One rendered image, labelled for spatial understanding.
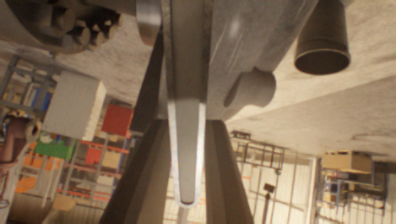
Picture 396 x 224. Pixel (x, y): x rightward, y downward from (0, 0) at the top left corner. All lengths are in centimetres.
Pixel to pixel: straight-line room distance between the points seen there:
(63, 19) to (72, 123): 376
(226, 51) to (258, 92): 5
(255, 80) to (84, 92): 406
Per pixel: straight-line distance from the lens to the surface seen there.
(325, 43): 125
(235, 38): 17
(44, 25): 43
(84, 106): 413
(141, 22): 38
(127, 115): 563
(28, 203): 1550
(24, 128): 453
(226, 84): 20
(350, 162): 709
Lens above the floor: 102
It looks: 13 degrees down
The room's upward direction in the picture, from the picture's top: 168 degrees counter-clockwise
